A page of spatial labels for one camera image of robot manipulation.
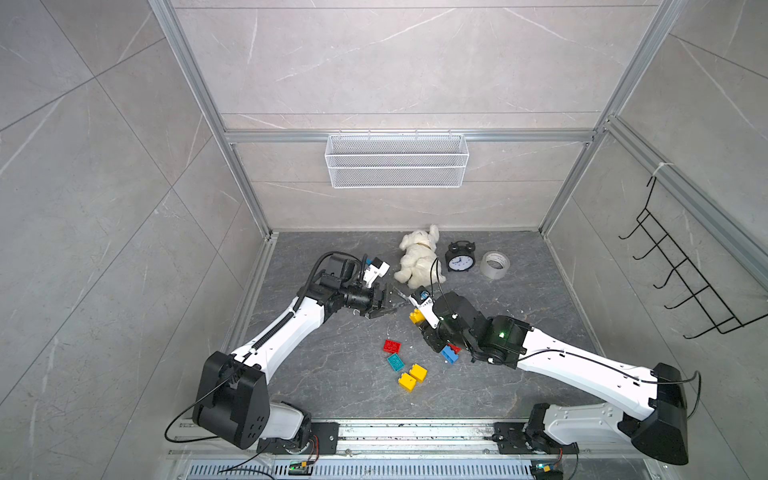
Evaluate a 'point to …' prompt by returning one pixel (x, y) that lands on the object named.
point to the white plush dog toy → (420, 264)
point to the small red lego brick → (391, 346)
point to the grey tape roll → (495, 264)
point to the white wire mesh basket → (397, 161)
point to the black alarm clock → (460, 256)
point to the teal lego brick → (395, 361)
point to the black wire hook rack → (723, 319)
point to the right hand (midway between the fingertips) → (424, 319)
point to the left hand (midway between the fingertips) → (404, 303)
